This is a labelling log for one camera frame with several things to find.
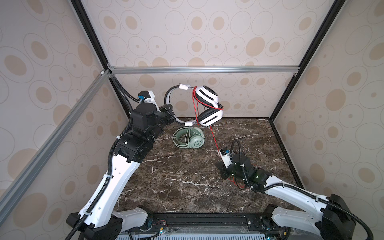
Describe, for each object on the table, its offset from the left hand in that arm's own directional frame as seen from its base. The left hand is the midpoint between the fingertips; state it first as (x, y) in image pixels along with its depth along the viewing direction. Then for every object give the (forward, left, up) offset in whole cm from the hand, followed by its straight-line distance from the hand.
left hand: (175, 103), depth 58 cm
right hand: (-9, -19, -35) cm, 41 cm away
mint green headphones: (+13, -3, -42) cm, 44 cm away
